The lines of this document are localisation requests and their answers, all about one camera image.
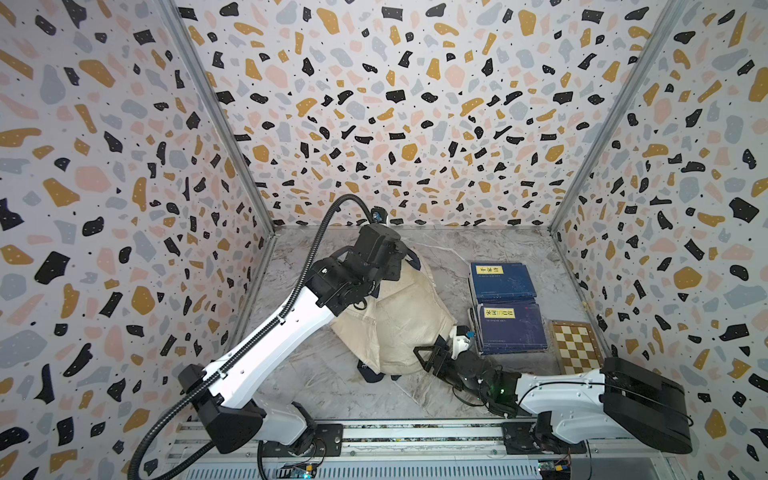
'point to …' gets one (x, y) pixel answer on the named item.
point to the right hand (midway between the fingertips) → (419, 357)
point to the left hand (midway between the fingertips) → (394, 251)
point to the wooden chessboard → (576, 346)
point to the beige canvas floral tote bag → (405, 314)
